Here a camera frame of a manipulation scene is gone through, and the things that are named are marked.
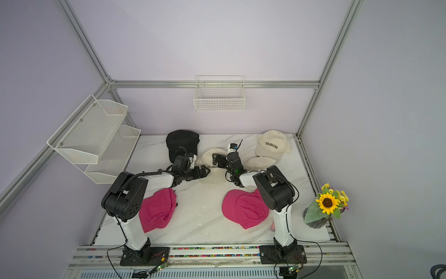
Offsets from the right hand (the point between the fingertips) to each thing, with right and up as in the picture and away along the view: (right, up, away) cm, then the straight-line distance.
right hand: (220, 157), depth 100 cm
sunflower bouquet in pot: (+43, -16, -36) cm, 58 cm away
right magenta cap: (+15, -25, -17) cm, 33 cm away
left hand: (-9, -9, -2) cm, 13 cm away
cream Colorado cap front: (+22, -3, -4) cm, 23 cm away
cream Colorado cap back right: (+34, +8, +8) cm, 35 cm away
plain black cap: (-26, +9, +11) cm, 30 cm away
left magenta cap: (-31, -26, -16) cm, 43 cm away
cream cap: (-1, -9, -6) cm, 12 cm away
